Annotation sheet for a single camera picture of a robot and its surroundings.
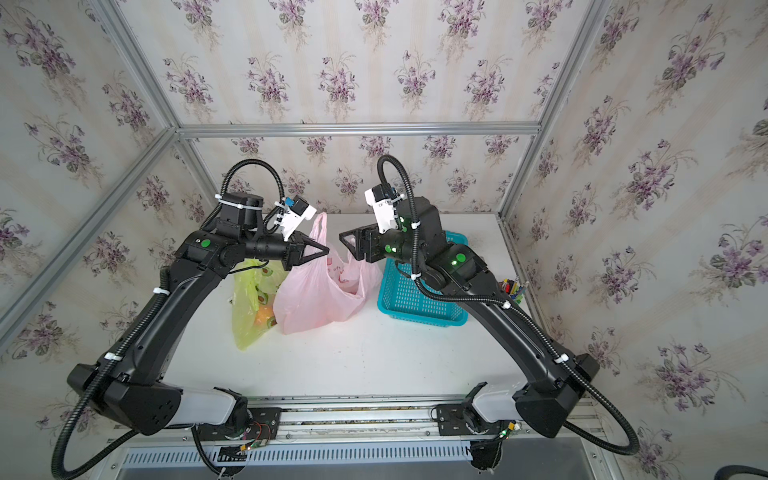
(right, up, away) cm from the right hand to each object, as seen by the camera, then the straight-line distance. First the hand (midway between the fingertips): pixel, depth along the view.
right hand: (357, 233), depth 63 cm
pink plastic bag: (-8, -14, +9) cm, 18 cm away
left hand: (-7, -4, +4) cm, 9 cm away
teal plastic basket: (+11, -21, +33) cm, 40 cm away
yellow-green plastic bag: (-30, -14, +17) cm, 37 cm away
